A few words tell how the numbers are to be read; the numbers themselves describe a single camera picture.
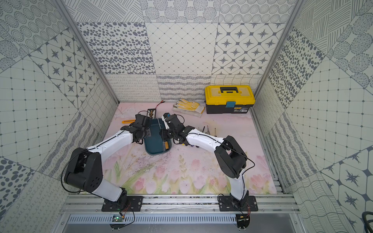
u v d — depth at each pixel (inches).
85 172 17.4
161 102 48.2
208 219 27.7
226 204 28.8
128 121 42.7
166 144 36.8
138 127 28.1
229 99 39.8
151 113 44.4
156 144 37.0
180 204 29.7
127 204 28.2
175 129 26.6
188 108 45.6
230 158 19.2
